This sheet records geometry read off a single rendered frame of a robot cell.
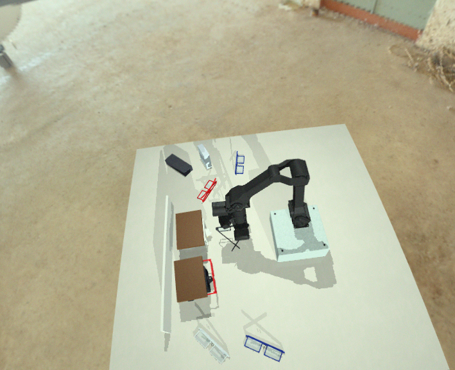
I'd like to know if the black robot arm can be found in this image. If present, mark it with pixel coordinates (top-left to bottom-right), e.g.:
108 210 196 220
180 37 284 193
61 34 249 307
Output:
212 159 311 229

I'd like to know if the white rectangular panel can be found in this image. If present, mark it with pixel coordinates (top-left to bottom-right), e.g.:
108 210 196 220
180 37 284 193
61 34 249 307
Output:
160 196 174 333

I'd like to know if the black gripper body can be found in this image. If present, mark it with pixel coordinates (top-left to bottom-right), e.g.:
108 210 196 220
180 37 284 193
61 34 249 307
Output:
232 213 250 241

